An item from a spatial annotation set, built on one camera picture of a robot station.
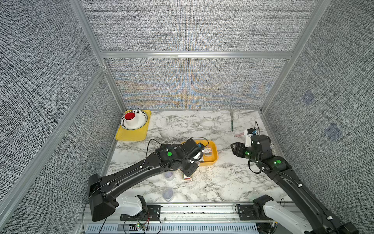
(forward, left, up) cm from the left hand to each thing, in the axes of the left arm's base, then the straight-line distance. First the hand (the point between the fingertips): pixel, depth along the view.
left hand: (194, 165), depth 70 cm
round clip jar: (-8, +14, -17) cm, 23 cm away
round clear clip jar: (+1, +14, -16) cm, 21 cm away
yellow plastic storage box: (+20, -13, -15) cm, 28 cm away
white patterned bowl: (+47, +36, -18) cm, 62 cm away
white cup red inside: (+45, +44, -15) cm, 65 cm away
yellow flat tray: (+33, +47, -18) cm, 60 cm away
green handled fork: (+39, -32, -19) cm, 54 cm away
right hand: (+11, -23, +1) cm, 26 cm away
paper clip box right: (+16, -10, -17) cm, 26 cm away
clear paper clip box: (+1, +5, -17) cm, 18 cm away
